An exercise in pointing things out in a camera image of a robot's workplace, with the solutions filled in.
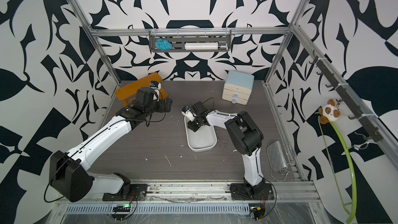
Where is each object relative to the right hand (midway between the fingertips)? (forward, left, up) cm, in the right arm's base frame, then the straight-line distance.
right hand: (187, 122), depth 97 cm
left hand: (+3, +12, +22) cm, 26 cm away
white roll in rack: (+29, -10, +34) cm, 46 cm away
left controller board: (-43, +29, -3) cm, 52 cm away
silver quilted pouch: (-24, -46, +5) cm, 52 cm away
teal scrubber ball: (+32, +13, +34) cm, 48 cm away
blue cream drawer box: (+17, -31, +13) cm, 38 cm away
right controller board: (-45, -34, -3) cm, 56 cm away
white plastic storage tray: (-11, -10, -1) cm, 15 cm away
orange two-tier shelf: (+15, +37, +11) cm, 42 cm away
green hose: (-47, -56, +21) cm, 77 cm away
